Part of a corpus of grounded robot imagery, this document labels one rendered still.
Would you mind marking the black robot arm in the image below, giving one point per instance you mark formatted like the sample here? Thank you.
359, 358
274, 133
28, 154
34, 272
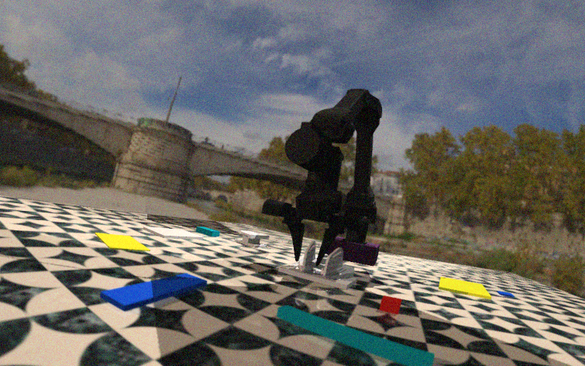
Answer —
311, 148

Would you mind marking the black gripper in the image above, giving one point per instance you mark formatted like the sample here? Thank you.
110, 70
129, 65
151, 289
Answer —
336, 223

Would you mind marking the teal long flat bar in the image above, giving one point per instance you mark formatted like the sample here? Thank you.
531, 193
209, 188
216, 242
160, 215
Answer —
387, 349

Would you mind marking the teal rectangular block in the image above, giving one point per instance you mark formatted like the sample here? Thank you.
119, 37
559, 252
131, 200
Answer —
207, 231

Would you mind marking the yellow flat plate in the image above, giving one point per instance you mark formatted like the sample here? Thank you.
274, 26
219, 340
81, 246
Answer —
464, 287
119, 242

